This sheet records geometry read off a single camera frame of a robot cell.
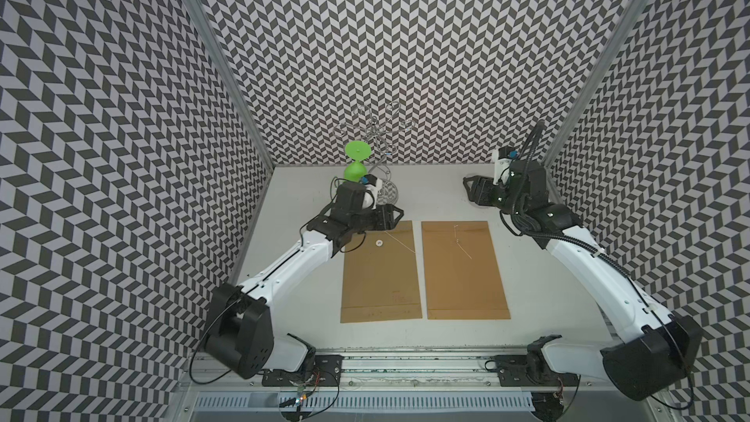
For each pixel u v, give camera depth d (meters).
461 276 0.89
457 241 0.96
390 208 0.73
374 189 0.74
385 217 0.71
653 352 0.37
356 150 0.81
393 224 0.72
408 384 0.72
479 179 0.66
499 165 0.67
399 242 0.97
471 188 0.72
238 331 0.41
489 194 0.66
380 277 0.91
